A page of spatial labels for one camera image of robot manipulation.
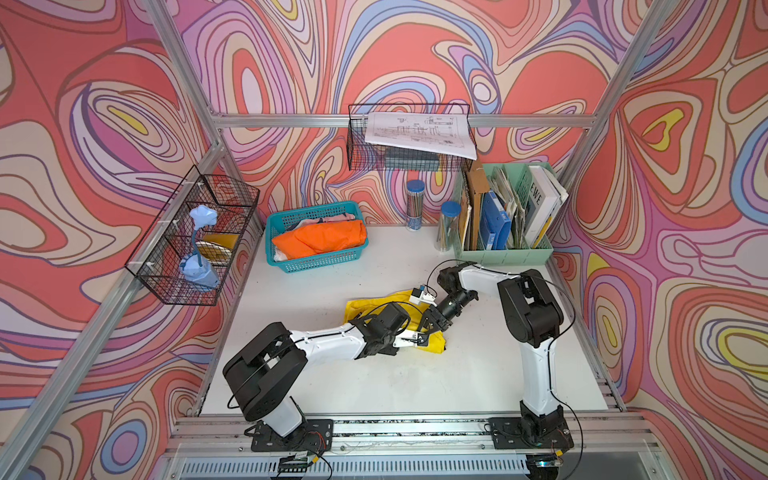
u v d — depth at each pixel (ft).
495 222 3.17
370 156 3.33
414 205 3.64
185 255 2.21
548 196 3.06
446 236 3.52
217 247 2.31
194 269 2.17
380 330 2.25
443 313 2.70
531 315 1.84
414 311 2.40
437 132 2.75
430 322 2.71
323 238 3.32
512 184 3.35
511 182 3.34
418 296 2.86
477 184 2.83
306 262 3.31
